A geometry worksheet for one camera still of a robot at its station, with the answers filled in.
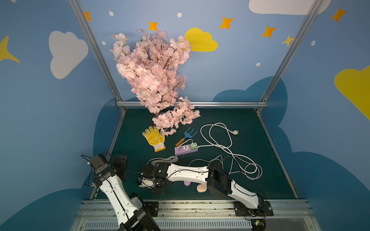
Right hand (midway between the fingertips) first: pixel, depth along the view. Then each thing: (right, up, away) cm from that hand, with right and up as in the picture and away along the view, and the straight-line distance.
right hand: (158, 185), depth 82 cm
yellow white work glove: (-7, +25, +19) cm, 32 cm away
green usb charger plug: (+21, +21, +9) cm, 31 cm away
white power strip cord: (+40, +27, +23) cm, 53 cm away
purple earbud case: (+17, +1, 0) cm, 17 cm away
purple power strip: (+16, +19, +13) cm, 28 cm away
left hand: (-17, +14, -3) cm, 23 cm away
